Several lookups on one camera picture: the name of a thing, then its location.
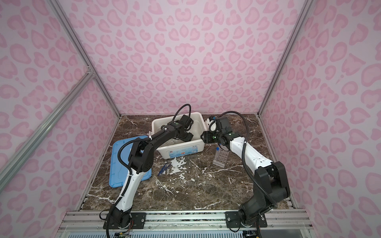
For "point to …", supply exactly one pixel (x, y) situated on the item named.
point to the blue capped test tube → (218, 149)
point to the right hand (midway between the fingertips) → (206, 134)
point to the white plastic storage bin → (174, 148)
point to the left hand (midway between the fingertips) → (188, 134)
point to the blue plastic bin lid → (118, 174)
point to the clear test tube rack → (221, 156)
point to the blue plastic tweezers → (162, 170)
